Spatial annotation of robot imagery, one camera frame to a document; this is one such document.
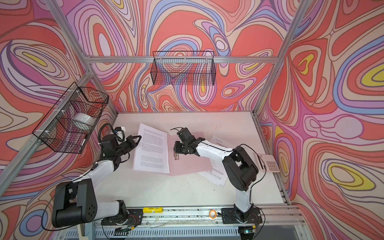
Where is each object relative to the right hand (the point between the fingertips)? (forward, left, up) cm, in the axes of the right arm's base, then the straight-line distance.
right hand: (177, 151), depth 90 cm
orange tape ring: (-33, -18, -7) cm, 38 cm away
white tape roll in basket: (+4, +43, +26) cm, 51 cm away
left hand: (+6, +20, +9) cm, 22 cm away
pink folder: (-6, -7, -6) cm, 11 cm away
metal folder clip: (+1, +1, -7) cm, 7 cm away
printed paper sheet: (0, +15, +2) cm, 15 cm away
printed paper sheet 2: (-12, -25, -8) cm, 28 cm away
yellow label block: (-30, +13, -6) cm, 33 cm away
